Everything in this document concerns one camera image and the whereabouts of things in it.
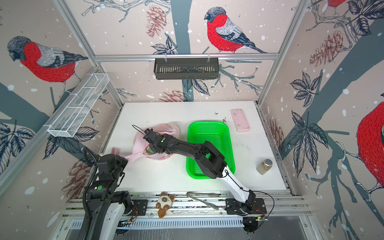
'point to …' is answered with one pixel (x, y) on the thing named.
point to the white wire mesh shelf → (67, 121)
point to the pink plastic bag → (142, 148)
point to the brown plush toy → (164, 203)
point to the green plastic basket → (219, 133)
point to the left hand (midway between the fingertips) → (122, 156)
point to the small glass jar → (263, 168)
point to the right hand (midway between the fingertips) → (157, 145)
